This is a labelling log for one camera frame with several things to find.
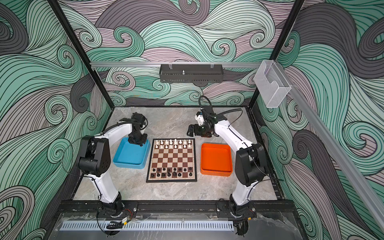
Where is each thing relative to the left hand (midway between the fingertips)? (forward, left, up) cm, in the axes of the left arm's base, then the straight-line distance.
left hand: (141, 141), depth 94 cm
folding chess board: (-11, -21, -4) cm, 24 cm away
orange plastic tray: (-8, -49, -8) cm, 50 cm away
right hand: (+1, -34, +9) cm, 35 cm away
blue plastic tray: (-8, +8, -3) cm, 12 cm away
